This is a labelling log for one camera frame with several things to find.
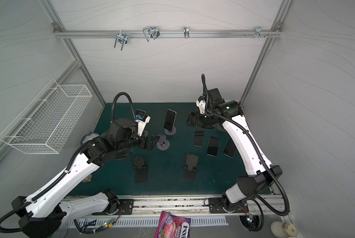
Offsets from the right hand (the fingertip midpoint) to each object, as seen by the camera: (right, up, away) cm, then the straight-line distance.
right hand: (194, 122), depth 72 cm
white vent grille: (-25, -48, -2) cm, 54 cm away
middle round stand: (-18, -14, +19) cm, 29 cm away
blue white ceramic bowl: (-67, -10, +24) cm, 72 cm away
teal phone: (+25, -18, +22) cm, 38 cm away
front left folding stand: (-29, -27, +10) cm, 41 cm away
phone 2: (-14, +1, +23) cm, 27 cm away
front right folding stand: (-1, -26, +9) cm, 28 cm away
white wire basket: (-70, -1, -3) cm, 70 cm away
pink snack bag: (-11, -47, -5) cm, 49 cm away
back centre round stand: (-15, -8, +30) cm, 34 cm away
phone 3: (+14, -17, +24) cm, 33 cm away
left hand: (-22, -5, -4) cm, 22 cm away
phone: (-32, +6, +21) cm, 39 cm away
